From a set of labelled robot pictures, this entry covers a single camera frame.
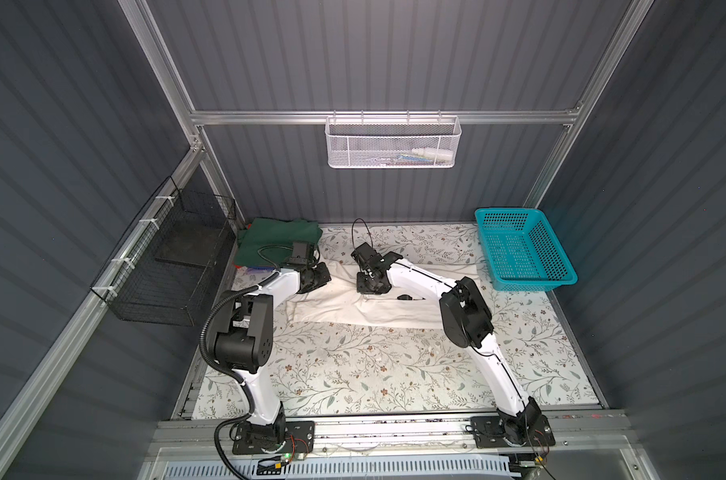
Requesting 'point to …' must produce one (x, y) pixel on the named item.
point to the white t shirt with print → (338, 299)
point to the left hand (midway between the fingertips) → (325, 276)
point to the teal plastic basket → (521, 252)
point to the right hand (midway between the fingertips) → (366, 289)
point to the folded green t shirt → (267, 242)
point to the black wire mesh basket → (162, 268)
